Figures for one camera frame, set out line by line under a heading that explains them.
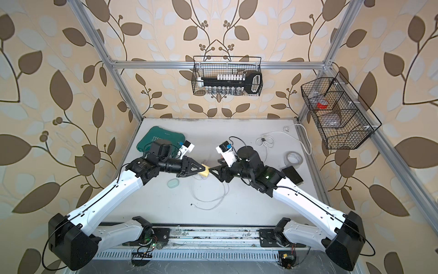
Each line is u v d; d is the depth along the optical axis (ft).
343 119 2.39
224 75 2.64
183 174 2.11
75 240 1.22
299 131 3.88
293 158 3.24
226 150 1.99
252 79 2.71
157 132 3.59
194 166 2.26
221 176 2.04
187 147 2.27
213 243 2.42
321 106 2.65
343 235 1.25
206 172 2.25
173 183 2.93
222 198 2.83
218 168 2.00
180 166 2.11
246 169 1.86
